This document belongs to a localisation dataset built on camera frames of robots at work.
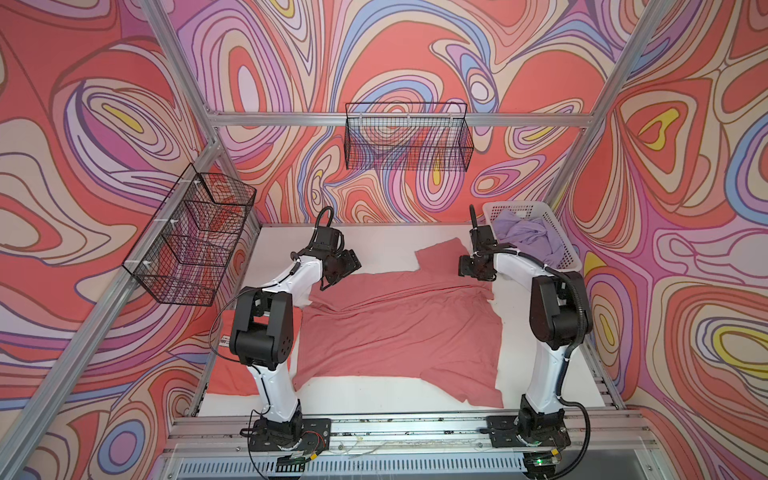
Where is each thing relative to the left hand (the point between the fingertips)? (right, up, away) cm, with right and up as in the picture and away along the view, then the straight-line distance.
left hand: (359, 264), depth 97 cm
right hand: (+39, -4, +5) cm, 39 cm away
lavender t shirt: (+62, +9, +11) cm, 64 cm away
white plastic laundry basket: (+67, +21, +17) cm, 72 cm away
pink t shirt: (+21, -18, -3) cm, 28 cm away
